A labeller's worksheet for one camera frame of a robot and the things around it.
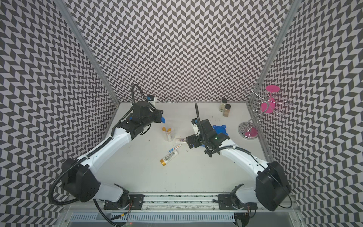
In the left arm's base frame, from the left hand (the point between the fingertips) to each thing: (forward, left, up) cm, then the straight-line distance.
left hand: (161, 112), depth 81 cm
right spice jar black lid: (+17, -45, -14) cm, 49 cm away
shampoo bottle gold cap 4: (-21, 0, -23) cm, 31 cm away
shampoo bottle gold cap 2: (-4, -3, -12) cm, 13 cm away
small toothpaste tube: (-12, -7, -23) cm, 26 cm away
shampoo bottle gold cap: (-3, 0, -12) cm, 13 cm away
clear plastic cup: (-6, -3, -13) cm, 15 cm away
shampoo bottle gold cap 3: (-6, -11, -21) cm, 25 cm away
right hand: (-12, -19, -11) cm, 25 cm away
